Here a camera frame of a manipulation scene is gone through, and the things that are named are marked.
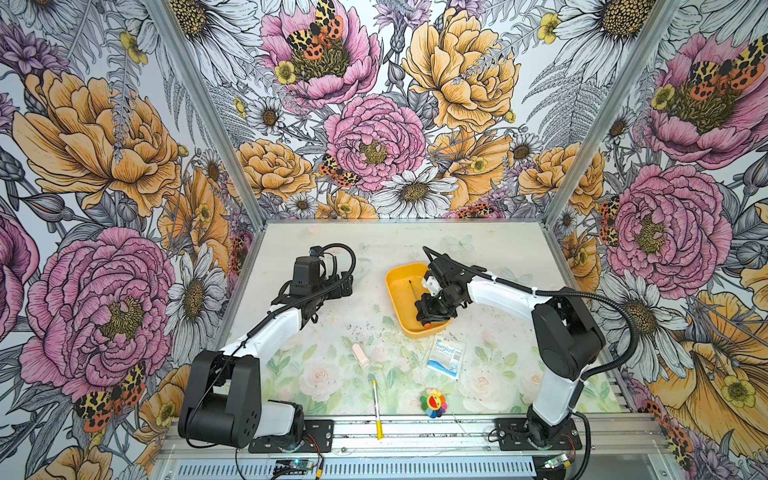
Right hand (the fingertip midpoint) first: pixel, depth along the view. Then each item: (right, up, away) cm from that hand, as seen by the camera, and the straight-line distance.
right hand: (425, 325), depth 88 cm
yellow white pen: (-13, -21, -12) cm, 28 cm away
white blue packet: (+6, -9, -1) cm, 11 cm away
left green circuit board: (-30, -28, -18) cm, 45 cm away
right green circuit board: (+29, -28, -17) cm, 43 cm away
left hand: (-26, +11, +2) cm, 28 cm away
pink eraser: (-19, -8, -3) cm, 20 cm away
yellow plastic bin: (-6, +10, +13) cm, 17 cm away
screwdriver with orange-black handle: (+1, 0, -1) cm, 1 cm away
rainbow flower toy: (+1, -17, -10) cm, 20 cm away
